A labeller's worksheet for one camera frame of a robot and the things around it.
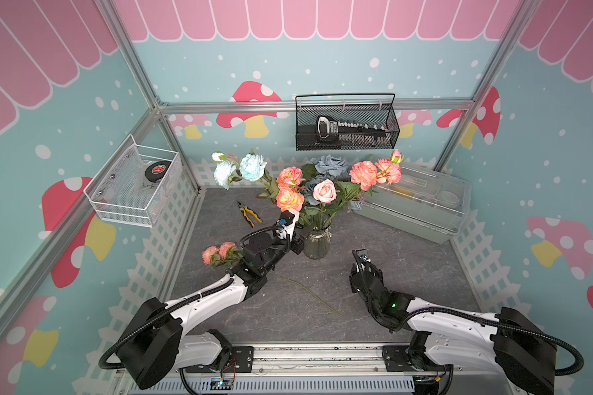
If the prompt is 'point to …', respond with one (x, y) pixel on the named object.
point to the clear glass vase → (318, 244)
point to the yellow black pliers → (245, 210)
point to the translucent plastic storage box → (424, 200)
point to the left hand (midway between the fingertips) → (306, 222)
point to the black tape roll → (156, 170)
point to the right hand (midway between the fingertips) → (357, 265)
